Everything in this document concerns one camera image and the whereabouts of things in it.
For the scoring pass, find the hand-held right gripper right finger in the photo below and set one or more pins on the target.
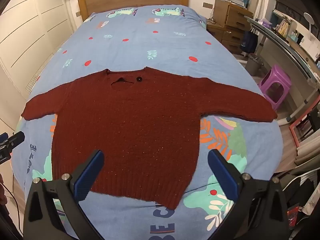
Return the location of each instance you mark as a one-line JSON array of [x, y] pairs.
[[222, 172]]

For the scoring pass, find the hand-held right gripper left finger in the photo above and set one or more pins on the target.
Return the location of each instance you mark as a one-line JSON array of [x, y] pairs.
[[90, 172]]

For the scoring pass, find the wooden drawer cabinet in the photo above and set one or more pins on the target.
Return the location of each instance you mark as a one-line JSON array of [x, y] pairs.
[[235, 25]]

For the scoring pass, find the dark red knit sweater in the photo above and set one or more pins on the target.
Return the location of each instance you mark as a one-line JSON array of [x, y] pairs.
[[130, 125]]

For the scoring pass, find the teal box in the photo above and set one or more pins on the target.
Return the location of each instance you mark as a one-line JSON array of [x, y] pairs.
[[295, 38]]

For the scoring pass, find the white desk lamp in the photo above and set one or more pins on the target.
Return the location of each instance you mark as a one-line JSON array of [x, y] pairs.
[[310, 20]]

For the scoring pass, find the black jacket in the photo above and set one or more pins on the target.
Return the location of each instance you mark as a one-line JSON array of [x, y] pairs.
[[300, 200]]

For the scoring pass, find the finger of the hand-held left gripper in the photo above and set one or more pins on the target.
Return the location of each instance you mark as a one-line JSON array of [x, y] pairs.
[[16, 138]]

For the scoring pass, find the purple tissue pack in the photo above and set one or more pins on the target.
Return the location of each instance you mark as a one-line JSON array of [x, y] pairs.
[[266, 23]]

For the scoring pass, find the purple plastic stool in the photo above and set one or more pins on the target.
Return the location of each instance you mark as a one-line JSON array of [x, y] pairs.
[[276, 77]]

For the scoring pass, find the cream wardrobe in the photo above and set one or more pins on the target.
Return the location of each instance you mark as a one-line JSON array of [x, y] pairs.
[[30, 30]]

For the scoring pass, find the blue printed bed sheet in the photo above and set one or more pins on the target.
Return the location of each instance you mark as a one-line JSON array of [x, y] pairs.
[[150, 42]]

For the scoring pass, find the grey study desk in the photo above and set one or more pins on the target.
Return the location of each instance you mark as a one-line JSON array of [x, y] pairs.
[[282, 52]]

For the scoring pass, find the grey trash bin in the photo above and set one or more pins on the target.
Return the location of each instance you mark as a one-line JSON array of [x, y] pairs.
[[253, 66]]

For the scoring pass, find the dark blue backpack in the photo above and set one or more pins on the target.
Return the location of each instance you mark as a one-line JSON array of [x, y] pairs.
[[250, 42]]

